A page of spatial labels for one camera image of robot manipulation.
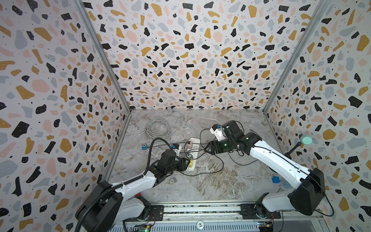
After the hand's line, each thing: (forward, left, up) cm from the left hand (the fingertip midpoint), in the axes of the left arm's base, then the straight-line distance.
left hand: (191, 160), depth 84 cm
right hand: (+1, -10, +11) cm, 15 cm away
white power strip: (+8, 0, -5) cm, 9 cm away
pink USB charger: (+11, +1, -2) cm, 11 cm away
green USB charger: (+1, 0, +1) cm, 2 cm away
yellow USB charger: (-2, 0, -1) cm, 2 cm away
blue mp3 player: (+14, +32, -6) cm, 36 cm away
